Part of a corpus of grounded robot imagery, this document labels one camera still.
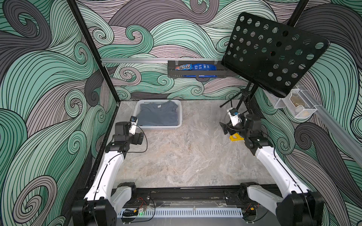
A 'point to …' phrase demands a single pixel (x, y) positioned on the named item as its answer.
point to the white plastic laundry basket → (136, 112)
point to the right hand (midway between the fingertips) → (231, 118)
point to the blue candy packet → (196, 67)
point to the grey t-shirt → (158, 114)
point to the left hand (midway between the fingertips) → (133, 130)
